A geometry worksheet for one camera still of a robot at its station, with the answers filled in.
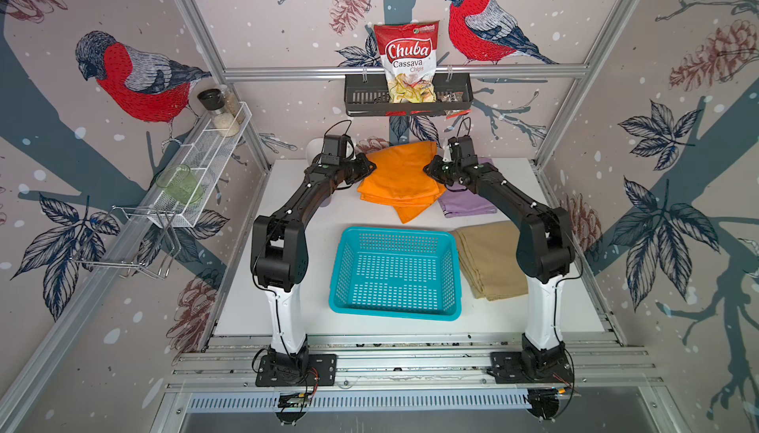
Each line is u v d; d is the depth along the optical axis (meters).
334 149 0.75
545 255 0.56
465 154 0.76
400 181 0.93
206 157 0.81
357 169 0.83
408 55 0.80
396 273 0.91
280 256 0.52
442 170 0.84
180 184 0.67
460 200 1.05
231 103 0.85
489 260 0.91
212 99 0.78
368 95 0.95
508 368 0.73
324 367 0.73
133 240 0.57
